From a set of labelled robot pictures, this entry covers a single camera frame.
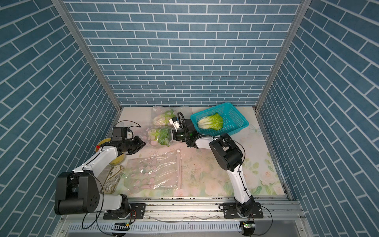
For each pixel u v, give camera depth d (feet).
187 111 3.90
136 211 2.39
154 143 2.84
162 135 2.87
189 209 2.49
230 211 2.42
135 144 2.58
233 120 3.66
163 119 3.36
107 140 2.82
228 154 1.87
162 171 2.88
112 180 2.64
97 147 3.25
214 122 3.34
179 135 2.77
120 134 2.31
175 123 2.85
